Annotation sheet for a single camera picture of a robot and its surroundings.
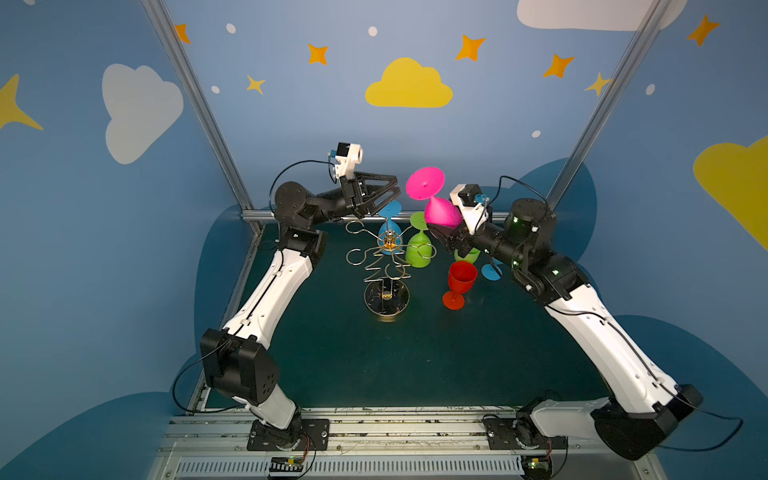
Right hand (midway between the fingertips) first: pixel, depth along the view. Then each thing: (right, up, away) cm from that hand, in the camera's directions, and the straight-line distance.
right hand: (445, 207), depth 63 cm
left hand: (-11, +3, -8) cm, 14 cm away
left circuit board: (-38, -63, +10) cm, 74 cm away
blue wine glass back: (-12, -6, +14) cm, 19 cm away
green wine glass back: (-3, -9, +24) cm, 26 cm away
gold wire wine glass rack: (-12, -23, +35) cm, 44 cm away
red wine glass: (+10, -17, +25) cm, 32 cm away
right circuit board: (+25, -63, +10) cm, 69 cm away
